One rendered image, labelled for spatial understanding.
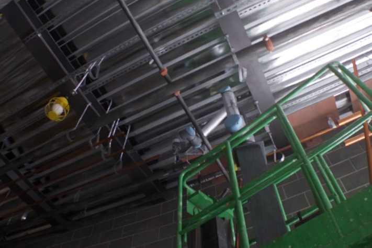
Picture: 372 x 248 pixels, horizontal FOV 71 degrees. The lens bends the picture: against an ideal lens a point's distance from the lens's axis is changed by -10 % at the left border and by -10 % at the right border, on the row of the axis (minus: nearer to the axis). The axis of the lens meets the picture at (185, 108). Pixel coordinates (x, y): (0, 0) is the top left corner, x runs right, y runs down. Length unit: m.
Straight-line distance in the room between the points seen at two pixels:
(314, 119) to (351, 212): 2.52
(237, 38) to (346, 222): 2.00
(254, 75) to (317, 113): 1.12
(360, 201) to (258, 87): 1.98
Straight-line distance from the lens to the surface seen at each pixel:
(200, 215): 2.04
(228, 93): 2.81
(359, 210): 1.37
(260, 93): 3.13
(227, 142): 2.19
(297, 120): 3.71
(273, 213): 1.85
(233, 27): 2.81
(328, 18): 2.34
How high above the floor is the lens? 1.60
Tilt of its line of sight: 59 degrees up
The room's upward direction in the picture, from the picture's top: straight up
